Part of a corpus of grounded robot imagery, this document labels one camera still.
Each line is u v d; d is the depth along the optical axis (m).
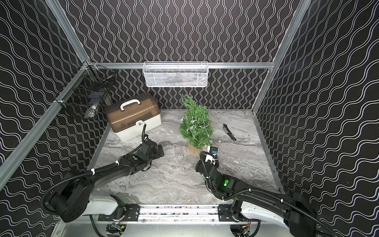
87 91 0.95
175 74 1.26
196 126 0.78
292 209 0.43
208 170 0.55
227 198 0.55
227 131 1.06
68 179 0.42
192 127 0.75
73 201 0.42
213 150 0.66
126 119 0.88
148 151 0.68
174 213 0.76
